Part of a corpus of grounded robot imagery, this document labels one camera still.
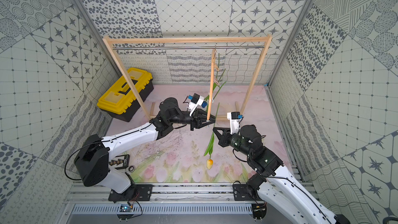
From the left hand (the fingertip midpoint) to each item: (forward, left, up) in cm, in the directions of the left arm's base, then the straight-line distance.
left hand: (215, 117), depth 64 cm
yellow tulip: (-8, +2, -13) cm, 15 cm away
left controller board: (-30, +42, -34) cm, 61 cm away
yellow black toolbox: (+19, +54, -14) cm, 59 cm away
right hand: (-2, 0, -8) cm, 9 cm away
